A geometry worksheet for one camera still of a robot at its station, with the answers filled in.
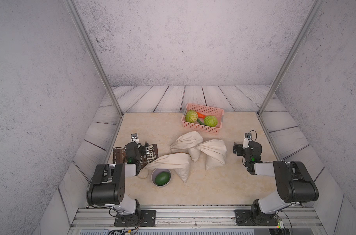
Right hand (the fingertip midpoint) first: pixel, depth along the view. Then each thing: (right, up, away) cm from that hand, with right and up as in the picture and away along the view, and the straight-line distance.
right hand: (244, 142), depth 94 cm
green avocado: (-50, -18, -13) cm, 55 cm away
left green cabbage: (-32, +17, +14) cm, 39 cm away
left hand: (-66, 0, 0) cm, 66 cm away
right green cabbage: (-19, +14, +13) cm, 26 cm away
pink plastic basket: (-21, +22, +24) cm, 39 cm away
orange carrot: (-25, +18, +21) cm, 38 cm away
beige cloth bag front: (-40, -11, -9) cm, 43 cm away
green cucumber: (-25, +13, +20) cm, 34 cm away
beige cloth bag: (-36, 0, -4) cm, 36 cm away
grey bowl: (-54, -15, -10) cm, 57 cm away
